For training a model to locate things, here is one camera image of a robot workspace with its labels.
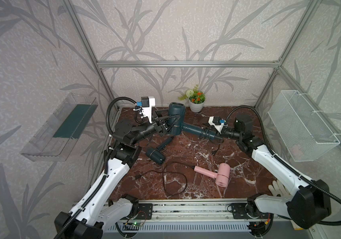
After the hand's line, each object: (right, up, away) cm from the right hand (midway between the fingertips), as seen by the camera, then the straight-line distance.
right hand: (202, 125), depth 74 cm
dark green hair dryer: (-26, -18, +17) cm, 36 cm away
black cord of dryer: (-18, -28, +14) cm, 36 cm away
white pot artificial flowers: (0, +18, +32) cm, 37 cm away
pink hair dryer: (+12, -28, +7) cm, 31 cm away
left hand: (-12, +3, -18) cm, 22 cm away
